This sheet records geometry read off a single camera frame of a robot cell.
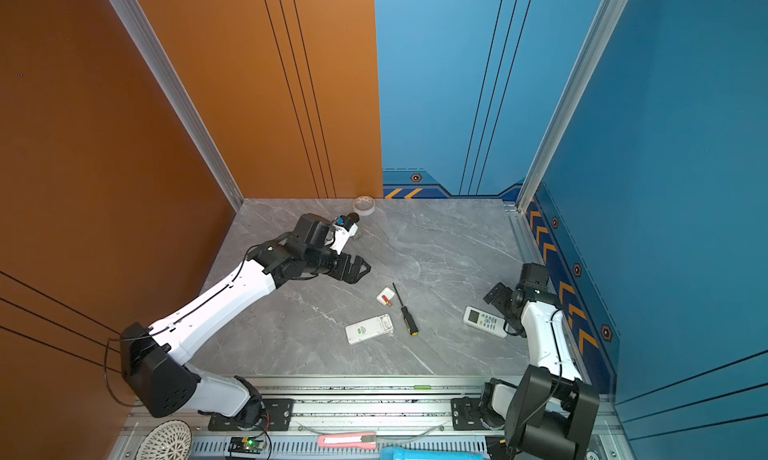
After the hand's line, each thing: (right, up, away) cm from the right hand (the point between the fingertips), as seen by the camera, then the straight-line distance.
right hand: (499, 306), depth 85 cm
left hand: (-40, +14, -7) cm, 43 cm away
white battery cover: (-32, +2, +11) cm, 34 cm away
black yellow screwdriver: (-26, -5, +2) cm, 27 cm away
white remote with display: (-3, -5, +2) cm, 6 cm away
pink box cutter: (-41, -28, -15) cm, 52 cm away
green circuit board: (-66, -30, -14) cm, 73 cm away
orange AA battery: (-32, 0, +8) cm, 34 cm away
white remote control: (-38, -7, +2) cm, 38 cm away
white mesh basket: (-83, -27, -16) cm, 89 cm away
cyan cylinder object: (-22, -31, -15) cm, 41 cm away
